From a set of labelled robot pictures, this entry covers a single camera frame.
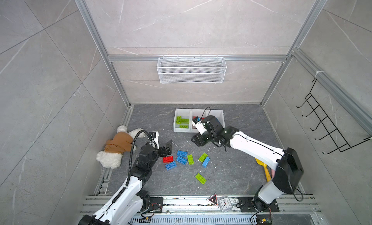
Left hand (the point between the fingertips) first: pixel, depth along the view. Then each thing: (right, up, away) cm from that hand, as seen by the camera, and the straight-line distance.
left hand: (164, 137), depth 82 cm
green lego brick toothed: (+6, +10, +23) cm, 26 cm away
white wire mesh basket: (+16, +45, +19) cm, 51 cm away
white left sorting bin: (+11, +14, +30) cm, 35 cm away
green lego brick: (+11, +8, +26) cm, 29 cm away
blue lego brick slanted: (+24, -16, +4) cm, 29 cm away
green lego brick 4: (+23, -14, +8) cm, 28 cm away
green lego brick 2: (+10, +5, +22) cm, 25 cm away
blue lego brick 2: (+10, -15, +7) cm, 19 cm away
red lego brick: (+1, -15, +6) cm, 16 cm away
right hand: (+18, +1, +1) cm, 18 cm away
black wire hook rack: (+82, +3, -17) cm, 83 cm away
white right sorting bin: (+38, +14, +28) cm, 49 cm away
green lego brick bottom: (+21, -24, 0) cm, 32 cm away
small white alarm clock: (+33, -33, -9) cm, 47 cm away
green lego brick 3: (+15, -15, +7) cm, 22 cm away
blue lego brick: (+10, -12, +9) cm, 18 cm away
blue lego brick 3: (+3, -18, +4) cm, 19 cm away
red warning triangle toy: (+28, -32, -7) cm, 43 cm away
